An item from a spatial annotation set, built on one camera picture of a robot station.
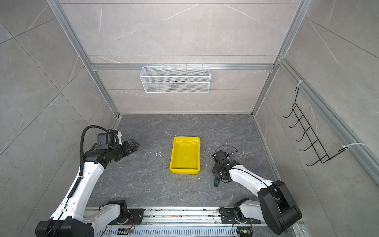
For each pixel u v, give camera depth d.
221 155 0.70
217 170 0.80
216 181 0.83
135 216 0.73
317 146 0.65
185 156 0.95
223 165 0.68
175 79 1.00
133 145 0.70
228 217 0.73
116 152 0.64
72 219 0.38
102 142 0.58
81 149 0.53
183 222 0.73
